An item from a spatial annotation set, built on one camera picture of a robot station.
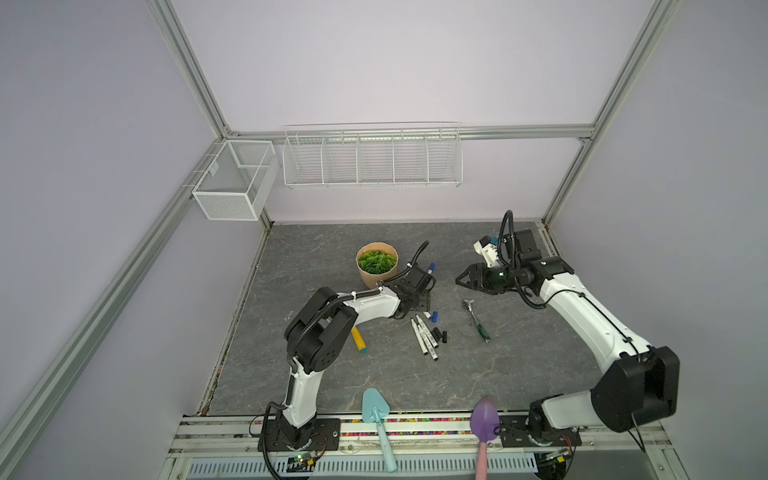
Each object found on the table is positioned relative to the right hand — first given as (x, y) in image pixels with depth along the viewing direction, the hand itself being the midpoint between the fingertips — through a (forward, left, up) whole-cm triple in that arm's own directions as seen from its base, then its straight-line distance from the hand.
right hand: (463, 284), depth 81 cm
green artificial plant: (+13, +25, -6) cm, 29 cm away
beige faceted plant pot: (+7, +27, -8) cm, 29 cm away
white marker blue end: (+20, +6, -19) cm, 28 cm away
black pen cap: (-7, +4, -18) cm, 20 cm away
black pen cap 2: (-5, +6, -18) cm, 20 cm away
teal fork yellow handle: (-9, +30, -17) cm, 35 cm away
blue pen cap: (-1, +7, -18) cm, 19 cm away
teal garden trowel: (-27, +24, -15) cm, 39 cm away
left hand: (+4, +11, -16) cm, 19 cm away
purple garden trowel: (-30, -4, -19) cm, 36 cm away
